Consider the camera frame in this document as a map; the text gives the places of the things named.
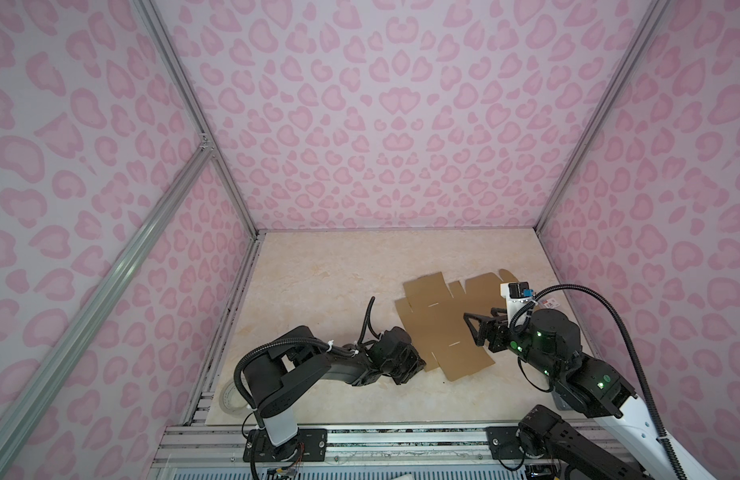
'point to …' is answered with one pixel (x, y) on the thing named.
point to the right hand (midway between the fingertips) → (477, 313)
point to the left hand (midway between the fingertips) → (433, 360)
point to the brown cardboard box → (433, 310)
